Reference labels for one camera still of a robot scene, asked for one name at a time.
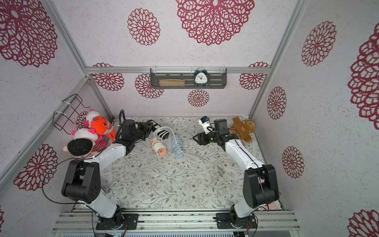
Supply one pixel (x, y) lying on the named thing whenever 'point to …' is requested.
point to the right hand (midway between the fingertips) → (196, 134)
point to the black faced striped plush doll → (85, 142)
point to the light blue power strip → (177, 145)
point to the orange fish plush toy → (100, 126)
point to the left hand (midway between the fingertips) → (154, 123)
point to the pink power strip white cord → (159, 147)
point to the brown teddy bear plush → (243, 129)
